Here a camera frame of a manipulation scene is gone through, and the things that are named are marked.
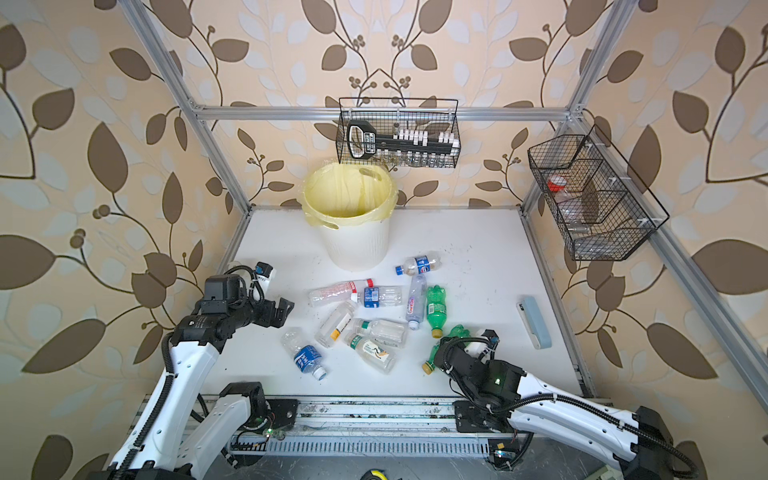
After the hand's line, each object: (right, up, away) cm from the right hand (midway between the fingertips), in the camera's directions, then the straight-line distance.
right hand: (441, 349), depth 80 cm
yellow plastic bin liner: (-31, +46, +22) cm, 59 cm away
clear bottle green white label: (-16, -2, -2) cm, 16 cm away
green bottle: (0, +9, +6) cm, 11 cm away
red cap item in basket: (+32, +45, 0) cm, 55 cm away
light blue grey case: (+28, +6, +5) cm, 29 cm away
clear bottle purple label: (-6, +11, +12) cm, 17 cm away
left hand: (-45, +15, -2) cm, 47 cm away
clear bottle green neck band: (-15, +3, +7) cm, 17 cm away
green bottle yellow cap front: (+6, +4, +3) cm, 8 cm away
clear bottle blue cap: (-5, +21, +18) cm, 29 cm away
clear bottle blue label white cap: (-36, -1, -2) cm, 36 cm away
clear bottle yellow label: (-31, +5, +9) cm, 33 cm away
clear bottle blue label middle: (-16, +13, +10) cm, 23 cm away
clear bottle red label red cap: (-31, +13, +11) cm, 35 cm away
